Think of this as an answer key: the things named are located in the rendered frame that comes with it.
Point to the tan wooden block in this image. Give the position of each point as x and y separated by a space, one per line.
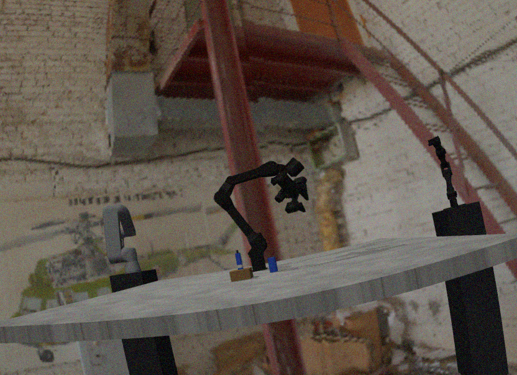
243 274

